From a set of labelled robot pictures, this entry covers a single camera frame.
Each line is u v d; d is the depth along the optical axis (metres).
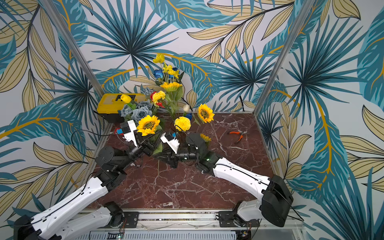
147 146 0.53
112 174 0.52
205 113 0.66
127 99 0.62
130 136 0.51
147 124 0.55
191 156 0.59
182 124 0.69
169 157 0.58
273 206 0.39
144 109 0.70
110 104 1.00
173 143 0.58
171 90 0.70
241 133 1.07
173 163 0.58
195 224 0.73
